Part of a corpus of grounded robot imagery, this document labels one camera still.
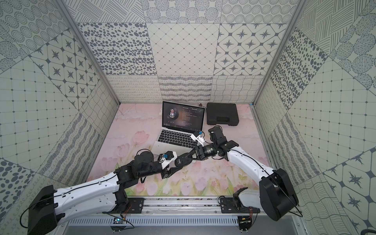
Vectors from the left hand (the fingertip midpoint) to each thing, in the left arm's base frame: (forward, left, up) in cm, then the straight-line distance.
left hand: (179, 158), depth 72 cm
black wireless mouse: (-1, -1, 0) cm, 2 cm away
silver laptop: (+32, +4, -11) cm, 34 cm away
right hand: (0, -4, -1) cm, 5 cm away
